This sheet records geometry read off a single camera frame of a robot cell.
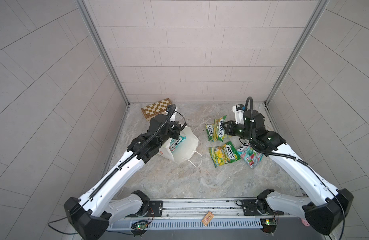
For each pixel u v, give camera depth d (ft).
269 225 2.23
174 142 2.92
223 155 2.84
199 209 2.37
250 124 1.72
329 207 1.19
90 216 1.17
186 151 2.77
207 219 2.23
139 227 2.14
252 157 2.84
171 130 1.92
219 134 2.36
